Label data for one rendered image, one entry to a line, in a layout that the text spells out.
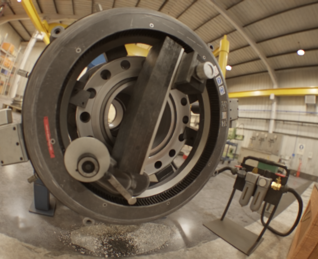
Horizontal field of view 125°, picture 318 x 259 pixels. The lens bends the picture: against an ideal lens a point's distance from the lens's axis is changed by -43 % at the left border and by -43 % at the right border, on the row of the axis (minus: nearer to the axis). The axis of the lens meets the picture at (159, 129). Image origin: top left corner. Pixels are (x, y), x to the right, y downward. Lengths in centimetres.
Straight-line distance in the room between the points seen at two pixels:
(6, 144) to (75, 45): 31
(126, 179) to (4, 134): 36
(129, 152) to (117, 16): 36
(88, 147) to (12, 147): 22
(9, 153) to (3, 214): 49
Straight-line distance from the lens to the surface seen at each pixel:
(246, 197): 106
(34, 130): 37
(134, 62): 53
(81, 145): 35
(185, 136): 62
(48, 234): 78
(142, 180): 48
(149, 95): 37
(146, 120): 36
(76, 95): 47
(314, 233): 89
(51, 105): 35
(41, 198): 86
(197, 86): 40
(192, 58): 40
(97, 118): 47
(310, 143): 1101
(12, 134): 43
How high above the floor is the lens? 57
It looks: level
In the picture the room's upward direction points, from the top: 15 degrees clockwise
